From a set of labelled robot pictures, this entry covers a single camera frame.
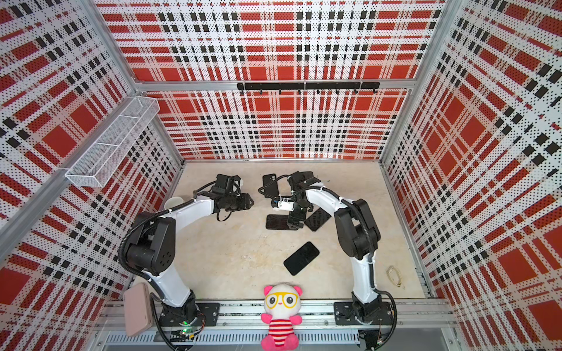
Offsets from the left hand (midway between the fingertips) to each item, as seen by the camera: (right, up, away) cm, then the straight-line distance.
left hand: (249, 205), depth 95 cm
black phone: (+12, -8, +3) cm, 15 cm away
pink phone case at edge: (-34, -33, -22) cm, 52 cm away
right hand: (+21, -4, -2) cm, 21 cm away
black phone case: (+9, +7, +13) cm, 18 cm away
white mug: (-34, +2, +1) cm, 34 cm away
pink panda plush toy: (+16, -29, -25) cm, 41 cm away
